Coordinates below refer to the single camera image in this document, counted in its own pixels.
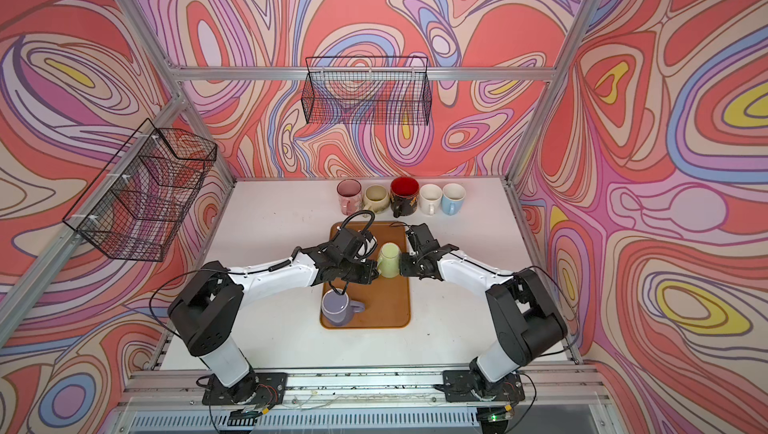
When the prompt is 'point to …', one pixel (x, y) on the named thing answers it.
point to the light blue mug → (453, 195)
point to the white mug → (430, 196)
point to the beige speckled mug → (376, 198)
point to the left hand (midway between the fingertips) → (384, 274)
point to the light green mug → (389, 260)
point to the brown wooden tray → (387, 300)
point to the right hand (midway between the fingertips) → (407, 271)
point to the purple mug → (338, 309)
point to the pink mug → (349, 192)
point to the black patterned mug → (404, 196)
